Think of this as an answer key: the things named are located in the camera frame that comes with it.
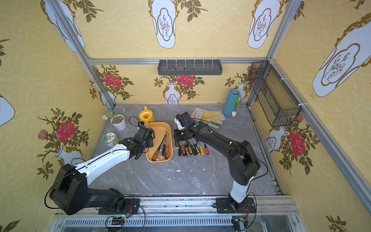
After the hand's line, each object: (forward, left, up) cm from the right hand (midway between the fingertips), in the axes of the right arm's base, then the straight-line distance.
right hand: (179, 132), depth 88 cm
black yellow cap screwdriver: (-7, +1, -1) cm, 7 cm away
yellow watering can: (+18, +26, -7) cm, 32 cm away
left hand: (-4, +22, -2) cm, 23 cm away
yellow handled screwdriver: (-6, -14, -12) cm, 20 cm away
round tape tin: (-4, +43, -4) cm, 44 cm away
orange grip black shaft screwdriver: (-9, +14, -9) cm, 18 cm away
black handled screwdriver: (-6, -9, -12) cm, 16 cm away
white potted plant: (+12, +44, -4) cm, 46 cm away
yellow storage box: (+4, +13, -4) cm, 15 cm away
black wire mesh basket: (+5, -52, +20) cm, 56 cm away
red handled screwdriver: (-4, -17, -13) cm, 22 cm away
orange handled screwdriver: (-6, -3, -11) cm, 13 cm away
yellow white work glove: (+22, -24, -12) cm, 34 cm away
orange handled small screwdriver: (-6, +8, -10) cm, 14 cm away
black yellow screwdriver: (-6, -12, -11) cm, 17 cm away
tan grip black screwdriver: (-9, -6, -10) cm, 15 cm away
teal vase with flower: (+27, -35, +3) cm, 44 cm away
